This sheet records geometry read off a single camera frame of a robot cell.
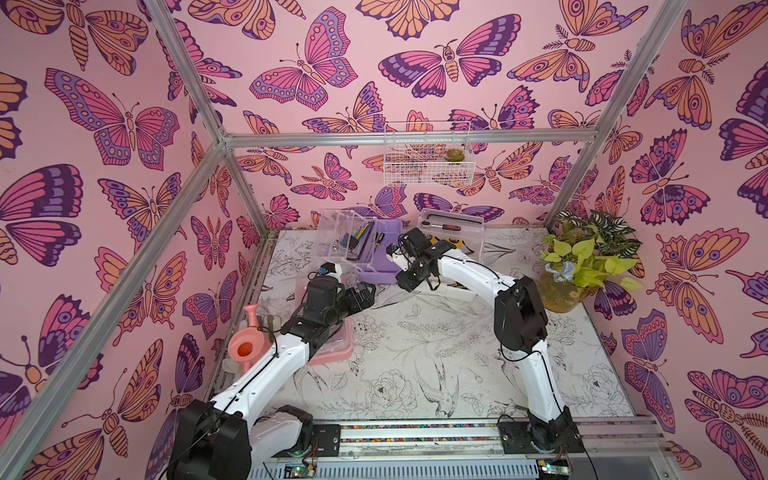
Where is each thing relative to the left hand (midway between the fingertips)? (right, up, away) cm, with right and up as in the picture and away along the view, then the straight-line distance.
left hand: (367, 289), depth 83 cm
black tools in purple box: (-6, +14, +22) cm, 27 cm away
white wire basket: (+20, +42, +12) cm, 48 cm away
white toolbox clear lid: (+30, +18, +22) cm, 42 cm away
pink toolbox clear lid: (-8, -15, 0) cm, 17 cm away
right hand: (+12, +3, +14) cm, 19 cm away
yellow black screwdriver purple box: (+2, +16, +33) cm, 37 cm away
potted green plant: (+58, +10, -2) cm, 59 cm away
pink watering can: (-30, -14, -5) cm, 34 cm away
